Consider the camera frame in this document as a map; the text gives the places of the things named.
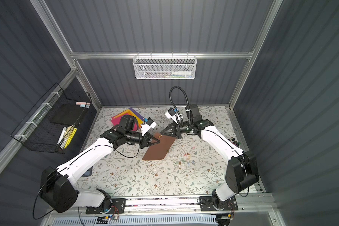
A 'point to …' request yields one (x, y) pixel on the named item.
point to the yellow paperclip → (160, 135)
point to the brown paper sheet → (160, 150)
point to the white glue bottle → (182, 73)
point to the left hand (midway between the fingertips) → (157, 142)
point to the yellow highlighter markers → (70, 137)
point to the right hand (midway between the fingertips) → (164, 133)
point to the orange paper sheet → (129, 113)
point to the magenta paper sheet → (116, 121)
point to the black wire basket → (60, 108)
